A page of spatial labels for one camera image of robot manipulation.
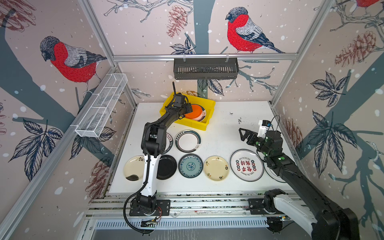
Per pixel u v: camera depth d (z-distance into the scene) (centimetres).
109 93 86
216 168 86
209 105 117
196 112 110
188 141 99
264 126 70
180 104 84
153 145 61
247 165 88
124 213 68
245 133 73
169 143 98
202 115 110
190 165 88
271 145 60
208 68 106
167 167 86
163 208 73
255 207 73
